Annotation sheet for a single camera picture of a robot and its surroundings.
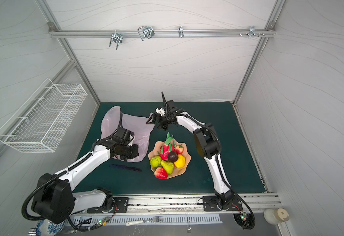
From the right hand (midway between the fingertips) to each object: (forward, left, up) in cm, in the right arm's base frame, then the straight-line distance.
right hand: (153, 122), depth 93 cm
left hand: (-19, +4, -4) cm, 20 cm away
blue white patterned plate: (-57, +42, -8) cm, 71 cm away
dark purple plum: (-23, -15, 0) cm, 27 cm away
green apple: (-24, -5, -3) cm, 25 cm away
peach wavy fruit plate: (-28, -18, -9) cm, 34 cm away
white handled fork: (-50, -8, -12) cm, 52 cm away
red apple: (-31, -9, -3) cm, 33 cm away
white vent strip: (-51, +3, -12) cm, 53 cm away
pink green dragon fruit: (-16, -12, -2) cm, 20 cm away
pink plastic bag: (-5, +6, +2) cm, 8 cm away
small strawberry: (-15, -18, -6) cm, 24 cm away
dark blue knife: (-26, +14, -12) cm, 32 cm away
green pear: (-27, -13, -6) cm, 30 cm away
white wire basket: (-23, +47, +23) cm, 57 cm away
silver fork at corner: (-58, +48, -10) cm, 76 cm away
